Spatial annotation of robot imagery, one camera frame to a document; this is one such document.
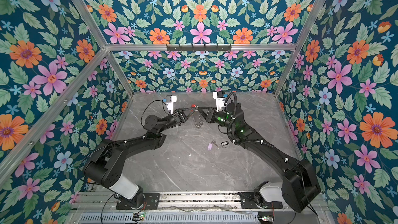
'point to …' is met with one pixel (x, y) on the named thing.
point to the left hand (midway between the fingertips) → (195, 109)
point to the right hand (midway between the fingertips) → (199, 108)
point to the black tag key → (224, 143)
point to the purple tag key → (210, 146)
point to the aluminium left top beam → (84, 75)
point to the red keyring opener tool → (193, 106)
